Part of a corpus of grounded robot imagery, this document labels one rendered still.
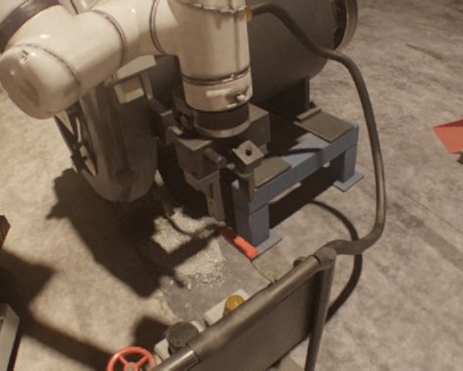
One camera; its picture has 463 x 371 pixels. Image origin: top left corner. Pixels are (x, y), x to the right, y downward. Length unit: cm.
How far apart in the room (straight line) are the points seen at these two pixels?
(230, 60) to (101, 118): 43
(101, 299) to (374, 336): 85
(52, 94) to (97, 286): 101
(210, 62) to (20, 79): 21
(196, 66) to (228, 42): 5
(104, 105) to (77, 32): 41
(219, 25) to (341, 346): 90
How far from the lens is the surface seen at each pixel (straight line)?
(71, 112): 101
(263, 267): 64
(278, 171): 118
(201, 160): 50
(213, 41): 43
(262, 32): 111
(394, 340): 114
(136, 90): 72
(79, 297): 133
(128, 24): 46
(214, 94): 46
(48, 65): 38
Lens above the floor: 97
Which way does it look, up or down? 39 degrees down
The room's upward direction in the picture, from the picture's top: 7 degrees counter-clockwise
